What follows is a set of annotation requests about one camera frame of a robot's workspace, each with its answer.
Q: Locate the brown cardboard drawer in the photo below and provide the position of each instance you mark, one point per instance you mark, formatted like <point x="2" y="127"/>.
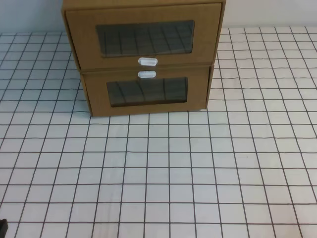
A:
<point x="117" y="33"/>

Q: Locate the lower brown cardboard shoebox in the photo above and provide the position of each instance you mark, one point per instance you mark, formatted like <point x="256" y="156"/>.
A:
<point x="176" y="89"/>

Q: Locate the white drawer handle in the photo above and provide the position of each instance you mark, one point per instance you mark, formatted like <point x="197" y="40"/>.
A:
<point x="147" y="61"/>
<point x="147" y="74"/>

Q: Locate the black object at left edge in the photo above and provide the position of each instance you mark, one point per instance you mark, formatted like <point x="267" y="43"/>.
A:
<point x="3" y="225"/>

